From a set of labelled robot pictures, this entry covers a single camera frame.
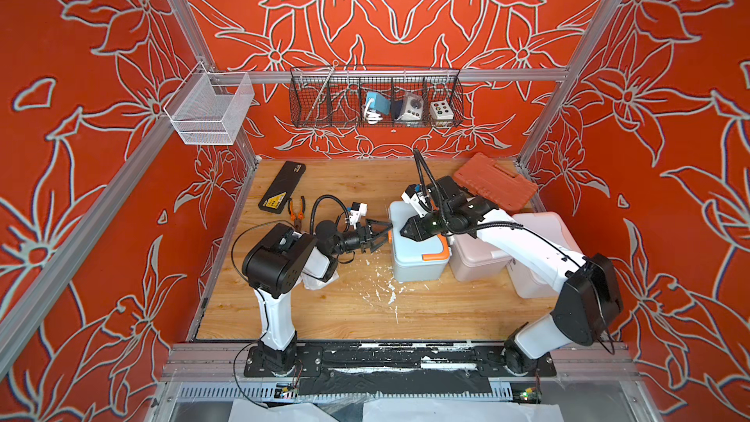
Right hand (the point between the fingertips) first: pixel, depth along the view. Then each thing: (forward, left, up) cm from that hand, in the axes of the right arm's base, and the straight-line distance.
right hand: (399, 234), depth 80 cm
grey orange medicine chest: (-7, -6, -2) cm, 10 cm away
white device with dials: (+36, -5, +17) cm, 40 cm away
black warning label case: (+29, +44, -14) cm, 55 cm away
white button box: (+39, -14, +14) cm, 44 cm away
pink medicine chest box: (-6, -19, -2) cm, 20 cm away
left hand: (0, +2, -1) cm, 3 cm away
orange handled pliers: (+14, +34, -14) cm, 40 cm away
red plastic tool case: (+25, -42, -11) cm, 50 cm away
